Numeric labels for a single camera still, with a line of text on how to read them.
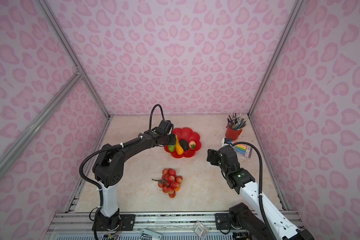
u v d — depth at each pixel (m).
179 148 0.97
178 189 0.81
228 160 0.58
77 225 0.73
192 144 0.98
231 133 1.00
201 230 0.69
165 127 0.75
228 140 0.69
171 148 0.93
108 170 0.51
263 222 0.41
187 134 1.07
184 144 0.98
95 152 0.47
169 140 0.84
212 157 0.70
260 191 0.49
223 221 0.72
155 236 0.68
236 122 0.91
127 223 0.73
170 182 0.81
